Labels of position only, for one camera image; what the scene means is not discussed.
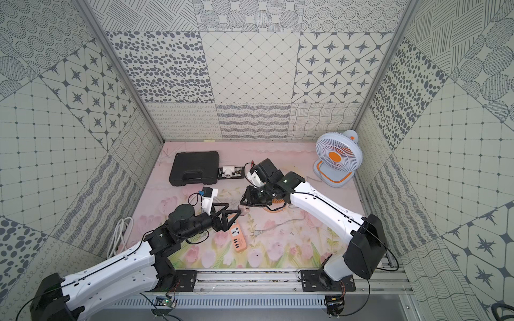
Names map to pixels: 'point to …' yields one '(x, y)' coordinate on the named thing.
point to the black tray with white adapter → (230, 172)
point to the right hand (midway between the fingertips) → (245, 205)
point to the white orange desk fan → (339, 155)
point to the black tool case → (195, 168)
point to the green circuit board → (168, 302)
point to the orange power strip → (239, 242)
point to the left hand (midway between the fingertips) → (233, 203)
